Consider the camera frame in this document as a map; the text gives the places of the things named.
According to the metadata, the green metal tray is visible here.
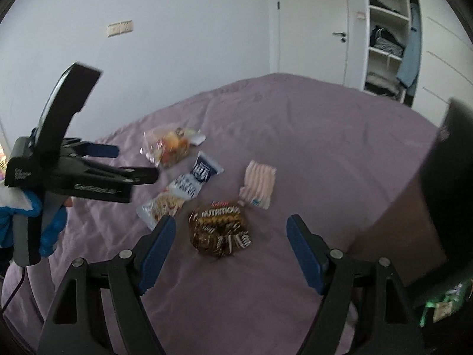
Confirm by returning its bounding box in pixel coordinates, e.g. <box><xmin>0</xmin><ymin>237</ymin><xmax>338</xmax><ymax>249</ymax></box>
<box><xmin>419</xmin><ymin>279</ymin><xmax>472</xmax><ymax>328</ymax></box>

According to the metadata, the pink striped snack packet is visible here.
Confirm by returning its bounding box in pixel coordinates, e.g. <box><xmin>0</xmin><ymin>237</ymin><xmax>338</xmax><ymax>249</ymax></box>
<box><xmin>239</xmin><ymin>160</ymin><xmax>277</xmax><ymax>210</ymax></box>

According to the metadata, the blue gloved left hand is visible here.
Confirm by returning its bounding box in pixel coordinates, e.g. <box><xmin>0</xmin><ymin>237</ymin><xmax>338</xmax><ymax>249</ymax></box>
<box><xmin>1</xmin><ymin>184</ymin><xmax>73</xmax><ymax>267</ymax></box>

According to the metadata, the white wardrobe with shelves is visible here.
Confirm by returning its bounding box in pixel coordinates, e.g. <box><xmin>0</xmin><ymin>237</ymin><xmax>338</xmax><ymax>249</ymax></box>
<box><xmin>344</xmin><ymin>0</ymin><xmax>472</xmax><ymax>125</ymax></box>

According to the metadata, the purple bed sheet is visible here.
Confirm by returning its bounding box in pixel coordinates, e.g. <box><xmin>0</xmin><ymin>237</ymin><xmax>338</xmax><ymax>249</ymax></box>
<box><xmin>1</xmin><ymin>72</ymin><xmax>444</xmax><ymax>355</ymax></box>

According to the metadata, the white blue nut snack packet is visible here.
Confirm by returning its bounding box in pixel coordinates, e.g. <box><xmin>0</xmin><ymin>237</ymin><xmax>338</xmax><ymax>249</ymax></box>
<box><xmin>136</xmin><ymin>151</ymin><xmax>224</xmax><ymax>230</ymax></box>

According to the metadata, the white room door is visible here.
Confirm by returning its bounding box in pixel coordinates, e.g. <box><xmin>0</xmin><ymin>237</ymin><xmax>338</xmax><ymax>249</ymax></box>
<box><xmin>279</xmin><ymin>0</ymin><xmax>348</xmax><ymax>85</ymax></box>

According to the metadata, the brown nutritious snack packet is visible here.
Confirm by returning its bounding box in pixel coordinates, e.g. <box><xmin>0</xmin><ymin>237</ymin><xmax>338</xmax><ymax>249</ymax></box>
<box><xmin>188</xmin><ymin>201</ymin><xmax>252</xmax><ymax>258</ymax></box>

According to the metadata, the brown black electric kettle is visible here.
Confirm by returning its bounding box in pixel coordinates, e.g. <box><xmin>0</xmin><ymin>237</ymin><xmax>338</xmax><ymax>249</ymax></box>
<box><xmin>349</xmin><ymin>99</ymin><xmax>472</xmax><ymax>311</ymax></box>

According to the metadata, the beige wall switch plate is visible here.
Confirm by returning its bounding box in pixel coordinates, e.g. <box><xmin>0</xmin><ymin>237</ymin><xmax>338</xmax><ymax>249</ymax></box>
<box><xmin>107</xmin><ymin>20</ymin><xmax>134</xmax><ymax>38</ymax></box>

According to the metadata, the light blue hanging garment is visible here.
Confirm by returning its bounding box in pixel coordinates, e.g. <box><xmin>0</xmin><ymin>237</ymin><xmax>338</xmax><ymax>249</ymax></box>
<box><xmin>396</xmin><ymin>2</ymin><xmax>422</xmax><ymax>96</ymax></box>

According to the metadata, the clear bag colourful candy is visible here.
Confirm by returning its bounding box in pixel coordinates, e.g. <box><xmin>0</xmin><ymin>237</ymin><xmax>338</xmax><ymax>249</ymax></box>
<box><xmin>140</xmin><ymin>124</ymin><xmax>206</xmax><ymax>168</ymax></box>

